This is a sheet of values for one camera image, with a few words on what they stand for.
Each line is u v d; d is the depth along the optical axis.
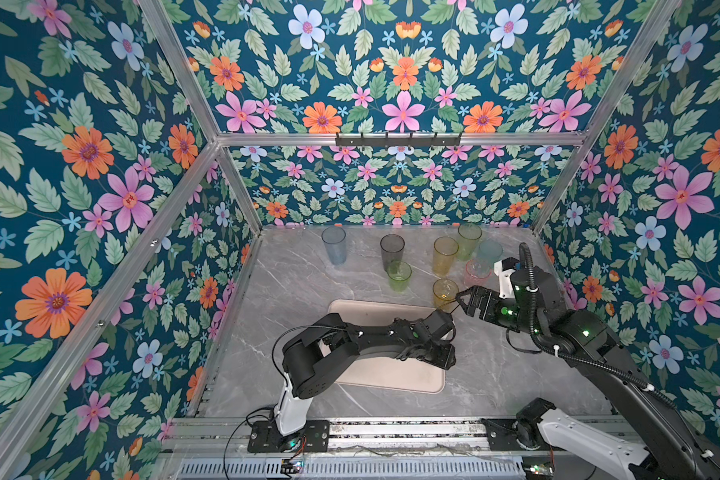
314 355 0.49
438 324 0.69
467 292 0.64
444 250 0.95
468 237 1.01
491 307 0.59
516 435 0.72
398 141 0.93
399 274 1.01
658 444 1.79
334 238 1.00
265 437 0.72
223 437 0.75
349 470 0.76
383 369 0.83
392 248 0.92
